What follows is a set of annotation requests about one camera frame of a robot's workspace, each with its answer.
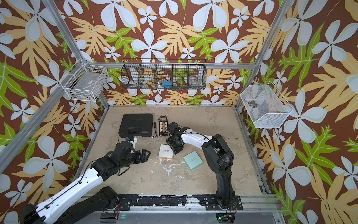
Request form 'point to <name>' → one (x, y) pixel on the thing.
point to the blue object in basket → (167, 84)
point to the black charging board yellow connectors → (163, 122)
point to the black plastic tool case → (136, 125)
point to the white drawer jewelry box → (165, 152)
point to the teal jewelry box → (193, 160)
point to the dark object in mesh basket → (253, 104)
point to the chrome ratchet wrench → (155, 134)
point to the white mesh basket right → (266, 107)
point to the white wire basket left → (84, 82)
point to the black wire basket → (184, 73)
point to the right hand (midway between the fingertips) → (166, 145)
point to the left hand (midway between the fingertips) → (146, 152)
